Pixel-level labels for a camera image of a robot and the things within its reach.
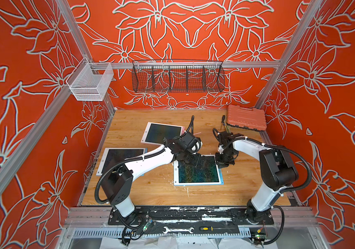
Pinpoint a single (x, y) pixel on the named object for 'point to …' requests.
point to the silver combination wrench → (167, 230)
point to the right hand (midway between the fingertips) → (218, 165)
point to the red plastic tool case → (252, 118)
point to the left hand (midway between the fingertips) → (201, 162)
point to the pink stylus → (196, 133)
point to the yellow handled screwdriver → (209, 228)
